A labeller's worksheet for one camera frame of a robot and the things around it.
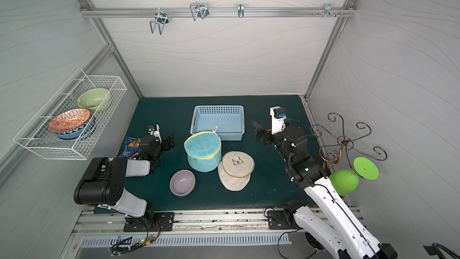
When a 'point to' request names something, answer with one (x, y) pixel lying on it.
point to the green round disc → (365, 168)
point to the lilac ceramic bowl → (182, 183)
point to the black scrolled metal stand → (332, 154)
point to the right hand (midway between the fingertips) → (268, 118)
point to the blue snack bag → (132, 147)
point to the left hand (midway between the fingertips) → (164, 135)
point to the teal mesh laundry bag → (203, 150)
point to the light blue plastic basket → (229, 120)
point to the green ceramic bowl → (91, 99)
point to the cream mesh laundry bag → (235, 169)
